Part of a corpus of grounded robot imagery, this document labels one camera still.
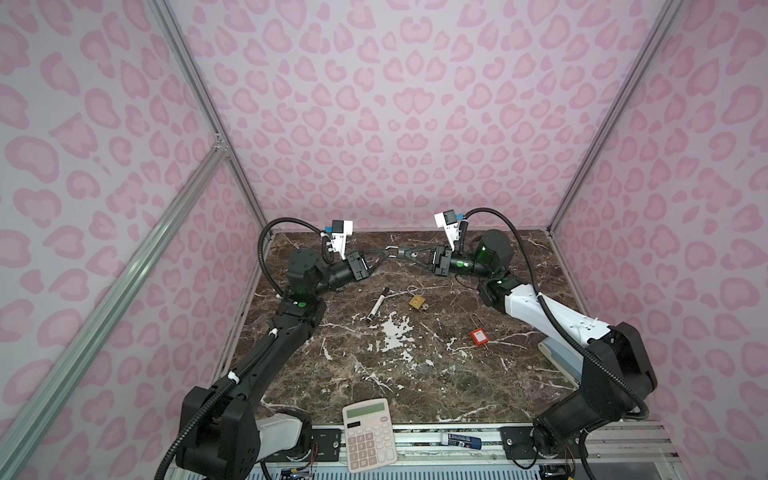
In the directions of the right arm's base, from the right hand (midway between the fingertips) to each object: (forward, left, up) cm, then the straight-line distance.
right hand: (411, 257), depth 68 cm
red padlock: (-3, -21, -33) cm, 40 cm away
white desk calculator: (-30, +10, -32) cm, 45 cm away
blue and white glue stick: (-31, -12, -32) cm, 46 cm away
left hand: (0, +4, +1) cm, 5 cm away
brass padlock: (+8, -3, -33) cm, 34 cm away
